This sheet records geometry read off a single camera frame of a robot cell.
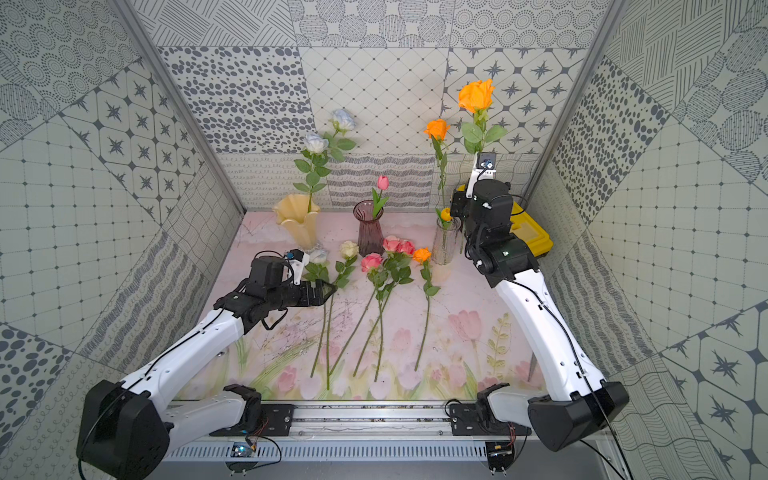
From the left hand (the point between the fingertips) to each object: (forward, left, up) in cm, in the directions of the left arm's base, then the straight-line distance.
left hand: (322, 282), depth 81 cm
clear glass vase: (+21, -36, -6) cm, 42 cm away
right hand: (+11, -38, +26) cm, 48 cm away
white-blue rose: (+14, +7, -14) cm, 21 cm away
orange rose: (+20, -30, -13) cm, 38 cm away
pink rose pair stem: (+15, -21, -15) cm, 29 cm away
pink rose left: (+10, -13, -14) cm, 22 cm away
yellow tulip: (+13, -34, +13) cm, 39 cm away
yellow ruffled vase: (+26, +14, +2) cm, 30 cm away
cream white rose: (+21, -3, -12) cm, 24 cm away
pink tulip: (+25, -14, +8) cm, 30 cm away
